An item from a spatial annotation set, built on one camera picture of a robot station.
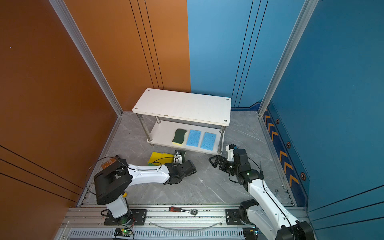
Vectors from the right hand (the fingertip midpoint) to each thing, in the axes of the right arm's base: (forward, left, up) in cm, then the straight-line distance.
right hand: (214, 162), depth 81 cm
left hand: (+2, +18, -9) cm, 20 cm away
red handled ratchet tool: (-22, +11, -9) cm, 27 cm away
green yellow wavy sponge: (+19, +21, -2) cm, 28 cm away
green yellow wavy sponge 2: (+10, +18, -8) cm, 22 cm away
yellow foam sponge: (-2, +28, +8) cm, 29 cm away
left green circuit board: (-30, +45, -11) cm, 56 cm away
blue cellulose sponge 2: (+19, +12, -3) cm, 23 cm away
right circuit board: (-31, -16, -13) cm, 37 cm away
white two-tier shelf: (+16, +14, +23) cm, 32 cm away
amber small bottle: (+4, +63, -6) cm, 63 cm away
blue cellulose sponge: (+16, +2, -3) cm, 16 cm away
